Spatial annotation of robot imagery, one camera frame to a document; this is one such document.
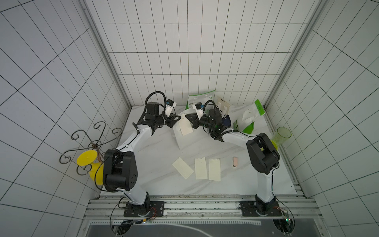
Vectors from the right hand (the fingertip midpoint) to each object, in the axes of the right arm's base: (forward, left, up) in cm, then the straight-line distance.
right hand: (188, 112), depth 88 cm
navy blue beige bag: (+5, -22, 0) cm, 23 cm away
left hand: (-5, +6, -1) cm, 8 cm away
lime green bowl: (-9, -56, -18) cm, 60 cm away
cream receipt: (-8, +1, -3) cm, 9 cm away
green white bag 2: (+2, -37, -6) cm, 38 cm away
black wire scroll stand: (-38, +46, +11) cm, 61 cm away
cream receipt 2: (-27, +2, -22) cm, 35 cm away
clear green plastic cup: (-8, -57, -10) cm, 58 cm away
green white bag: (+11, -2, 0) cm, 11 cm away
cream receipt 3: (-26, -9, -22) cm, 36 cm away
